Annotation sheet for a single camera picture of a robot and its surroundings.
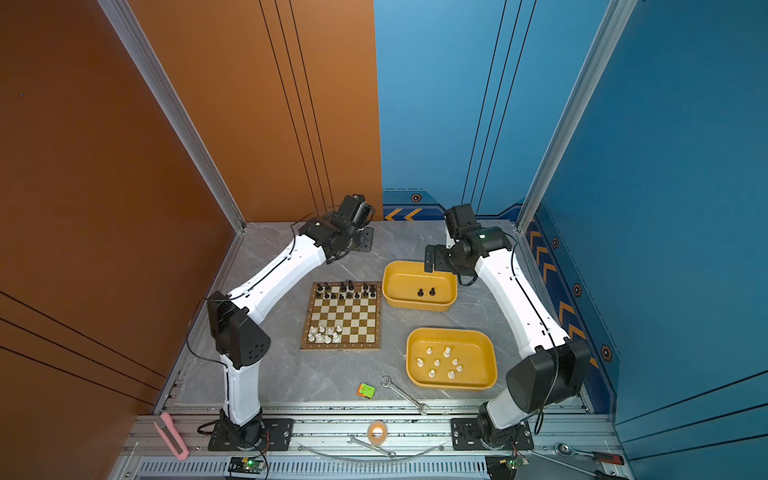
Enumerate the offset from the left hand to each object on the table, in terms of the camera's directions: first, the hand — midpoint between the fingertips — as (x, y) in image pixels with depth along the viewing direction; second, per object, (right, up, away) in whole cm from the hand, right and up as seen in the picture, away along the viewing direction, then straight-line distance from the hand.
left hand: (368, 234), depth 85 cm
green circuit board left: (-28, -56, -14) cm, 65 cm away
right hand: (+20, -8, -6) cm, 22 cm away
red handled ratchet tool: (+48, -52, -16) cm, 72 cm away
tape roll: (+3, -52, -13) cm, 54 cm away
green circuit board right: (+33, -56, -15) cm, 67 cm away
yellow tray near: (+24, -36, -1) cm, 43 cm away
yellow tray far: (+12, -17, +15) cm, 26 cm away
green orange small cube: (0, -42, -7) cm, 42 cm away
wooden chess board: (-8, -25, +7) cm, 28 cm away
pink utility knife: (-50, -49, -11) cm, 71 cm away
